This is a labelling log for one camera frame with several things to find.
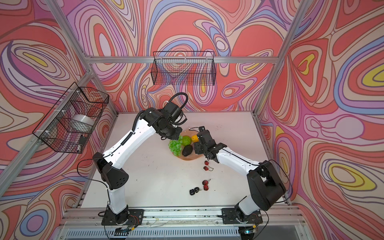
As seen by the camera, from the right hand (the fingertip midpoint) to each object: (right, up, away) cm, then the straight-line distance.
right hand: (202, 146), depth 90 cm
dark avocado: (-10, -3, +2) cm, 10 cm away
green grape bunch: (-15, +2, -10) cm, 18 cm away
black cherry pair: (-6, -23, -9) cm, 26 cm away
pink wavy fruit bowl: (-6, -6, +4) cm, 10 cm away
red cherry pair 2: (+1, -20, -6) cm, 21 cm away
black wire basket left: (-65, +13, -18) cm, 68 cm away
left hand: (-13, +8, -12) cm, 20 cm away
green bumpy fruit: (-10, +3, +6) cm, 12 cm away
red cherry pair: (+3, -10, +1) cm, 10 cm away
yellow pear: (-4, +4, +7) cm, 9 cm away
